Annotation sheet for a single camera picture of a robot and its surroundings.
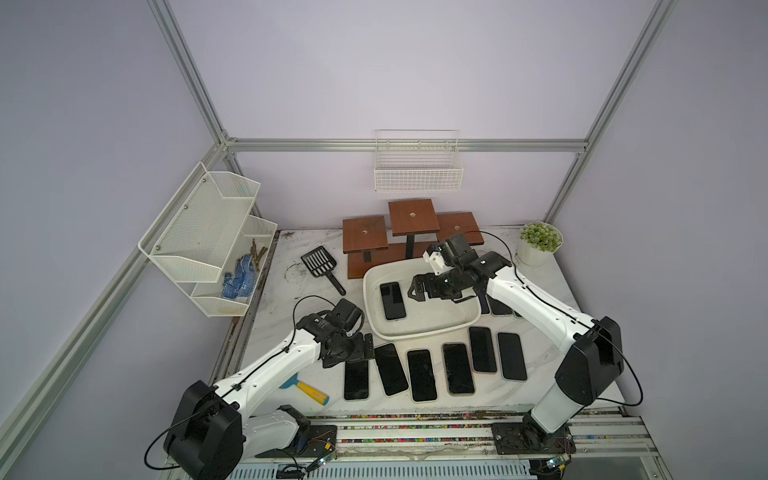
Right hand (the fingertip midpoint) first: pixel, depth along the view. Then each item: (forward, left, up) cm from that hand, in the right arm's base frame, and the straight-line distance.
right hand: (424, 297), depth 82 cm
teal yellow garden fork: (-21, +32, -14) cm, 40 cm away
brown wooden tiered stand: (+23, +2, +5) cm, 23 cm away
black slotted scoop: (+26, +37, -15) cm, 48 cm away
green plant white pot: (+22, -40, -2) cm, 46 cm away
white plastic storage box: (+2, -3, -16) cm, 17 cm away
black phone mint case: (-17, +20, -15) cm, 30 cm away
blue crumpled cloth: (+7, +54, -1) cm, 54 cm away
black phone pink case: (-8, -18, -18) cm, 27 cm away
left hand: (-13, +19, -10) cm, 25 cm away
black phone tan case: (-15, -9, -15) cm, 23 cm away
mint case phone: (+7, +9, -13) cm, 18 cm away
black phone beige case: (-17, +1, -14) cm, 22 cm away
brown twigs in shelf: (+18, +53, 0) cm, 56 cm away
